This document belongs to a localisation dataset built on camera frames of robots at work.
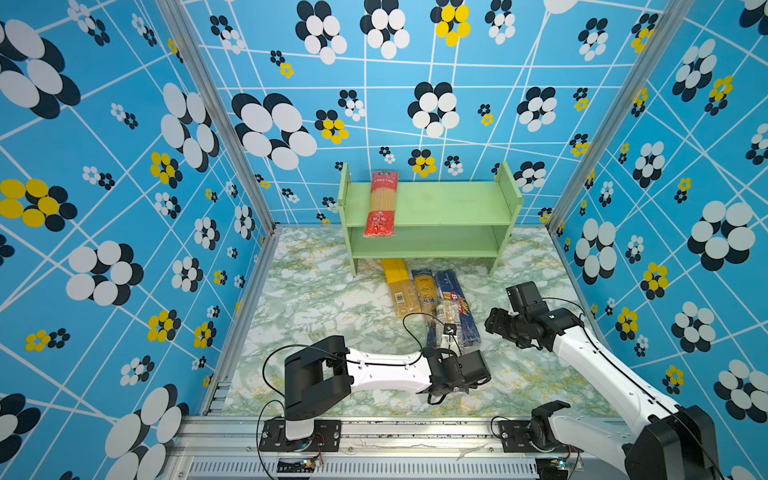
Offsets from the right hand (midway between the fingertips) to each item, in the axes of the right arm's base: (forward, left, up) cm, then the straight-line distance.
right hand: (496, 325), depth 84 cm
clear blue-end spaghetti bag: (+4, +15, -2) cm, 15 cm away
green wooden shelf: (+23, +17, +19) cm, 35 cm away
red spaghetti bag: (+21, +32, +23) cm, 45 cm away
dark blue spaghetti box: (+16, +11, -6) cm, 20 cm away
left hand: (-12, +10, -4) cm, 16 cm away
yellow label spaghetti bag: (+13, +27, -5) cm, 30 cm away
